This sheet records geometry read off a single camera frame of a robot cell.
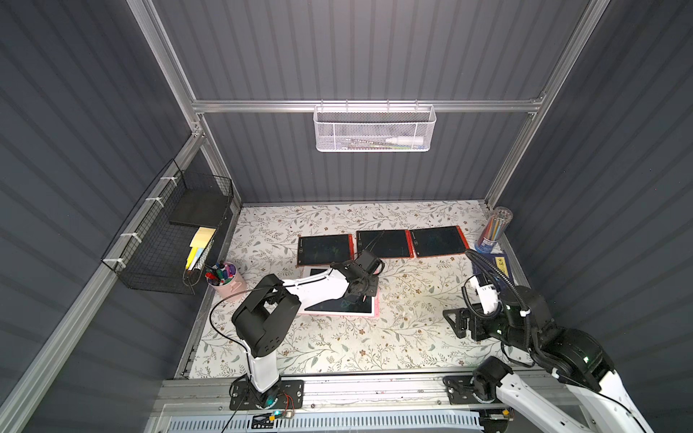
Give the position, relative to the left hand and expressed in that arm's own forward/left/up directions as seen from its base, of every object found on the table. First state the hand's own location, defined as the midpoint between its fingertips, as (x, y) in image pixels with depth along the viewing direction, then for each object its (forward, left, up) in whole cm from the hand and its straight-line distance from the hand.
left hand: (375, 289), depth 90 cm
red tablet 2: (+24, -28, -5) cm, 37 cm away
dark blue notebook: (+13, -47, -2) cm, 48 cm away
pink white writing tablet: (-3, +10, -5) cm, 12 cm away
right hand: (-15, -20, +18) cm, 31 cm away
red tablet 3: (+25, -6, -8) cm, 26 cm away
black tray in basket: (+15, +53, +24) cm, 61 cm away
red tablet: (+20, +19, -4) cm, 27 cm away
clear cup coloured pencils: (+18, -42, +13) cm, 48 cm away
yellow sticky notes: (+2, +50, +23) cm, 55 cm away
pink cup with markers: (+1, +49, +6) cm, 49 cm away
